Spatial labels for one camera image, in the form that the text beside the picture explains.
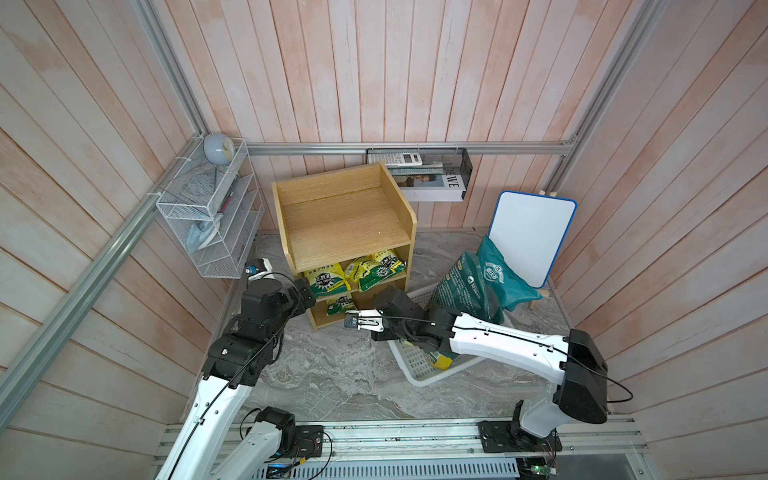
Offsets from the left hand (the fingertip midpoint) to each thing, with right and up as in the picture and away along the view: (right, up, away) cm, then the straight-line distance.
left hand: (293, 290), depth 71 cm
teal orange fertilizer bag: (+53, 0, +3) cm, 53 cm away
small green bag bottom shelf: (+8, -7, +22) cm, 24 cm away
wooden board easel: (+73, -4, +22) cm, 77 cm away
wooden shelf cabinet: (+13, +15, +6) cm, 21 cm away
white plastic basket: (+31, -22, +15) cm, 41 cm away
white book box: (+37, +32, +25) cm, 55 cm away
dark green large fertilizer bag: (+42, +1, +2) cm, 42 cm away
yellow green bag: (+7, +1, +11) cm, 13 cm away
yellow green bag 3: (+21, +6, +11) cm, 24 cm away
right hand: (+19, -4, +8) cm, 21 cm away
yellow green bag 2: (+13, +5, +13) cm, 19 cm away
